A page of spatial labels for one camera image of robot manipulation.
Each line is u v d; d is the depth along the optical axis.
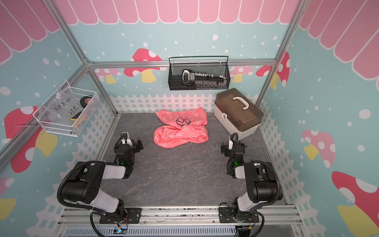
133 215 0.75
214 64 0.89
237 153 0.70
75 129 0.65
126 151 0.72
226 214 0.74
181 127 1.02
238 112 1.00
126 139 0.77
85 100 0.80
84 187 0.45
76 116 0.67
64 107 0.70
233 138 0.79
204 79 0.89
